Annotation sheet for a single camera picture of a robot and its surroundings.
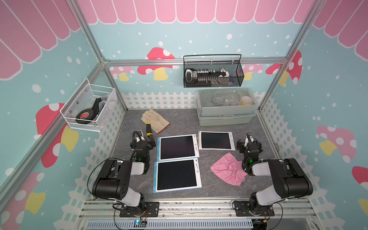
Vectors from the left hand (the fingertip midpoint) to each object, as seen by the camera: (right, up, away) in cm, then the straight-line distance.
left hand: (144, 139), depth 93 cm
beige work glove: (+6, +10, +17) cm, 20 cm away
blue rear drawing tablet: (+21, -6, +4) cm, 23 cm away
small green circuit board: (+4, -41, -20) cm, 46 cm away
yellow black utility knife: (-1, +5, +15) cm, 16 cm away
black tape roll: (-20, +14, -24) cm, 34 cm away
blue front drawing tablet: (+22, -21, -8) cm, 31 cm away
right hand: (+68, 0, 0) cm, 68 cm away
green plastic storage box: (+56, +23, +11) cm, 62 cm away
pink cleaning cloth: (+54, -18, -7) cm, 57 cm away
